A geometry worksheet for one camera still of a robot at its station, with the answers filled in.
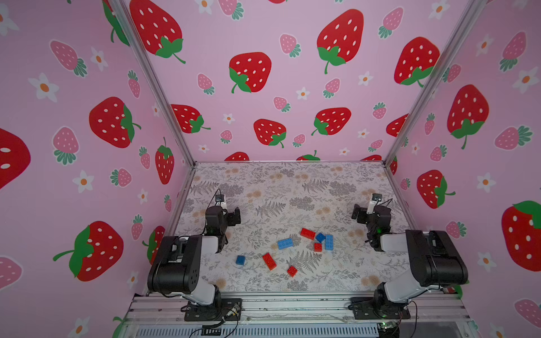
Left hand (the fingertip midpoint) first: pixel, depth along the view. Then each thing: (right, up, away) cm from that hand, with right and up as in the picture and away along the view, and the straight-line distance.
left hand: (228, 208), depth 95 cm
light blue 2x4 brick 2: (+27, -15, -5) cm, 31 cm away
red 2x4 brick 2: (+20, -20, -12) cm, 30 cm away
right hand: (+66, +1, -1) cm, 66 cm away
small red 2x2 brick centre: (+40, -16, -8) cm, 44 cm away
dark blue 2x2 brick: (+42, -12, -5) cm, 44 cm away
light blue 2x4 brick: (+46, -14, -5) cm, 48 cm away
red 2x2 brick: (+29, -23, -14) cm, 40 cm away
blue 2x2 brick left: (+8, -20, -11) cm, 24 cm away
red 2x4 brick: (+36, -11, -4) cm, 38 cm away
